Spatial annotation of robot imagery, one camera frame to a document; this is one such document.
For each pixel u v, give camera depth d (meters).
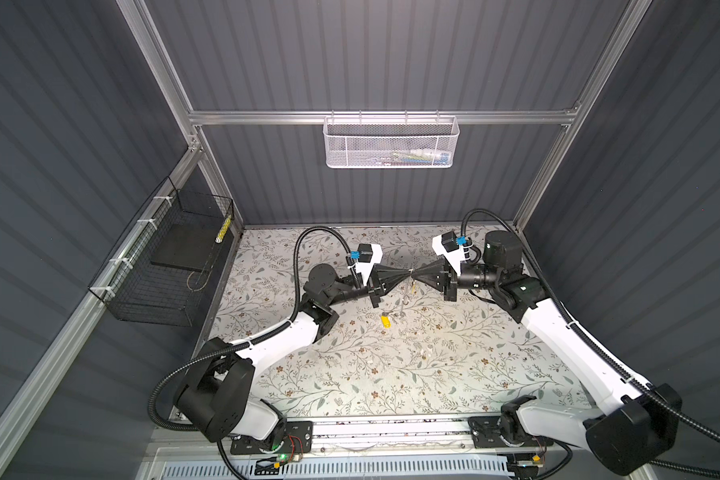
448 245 0.58
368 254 0.58
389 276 0.64
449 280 0.60
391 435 0.75
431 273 0.64
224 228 0.82
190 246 0.78
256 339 0.49
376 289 0.61
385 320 0.94
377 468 0.77
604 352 0.44
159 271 0.72
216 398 0.43
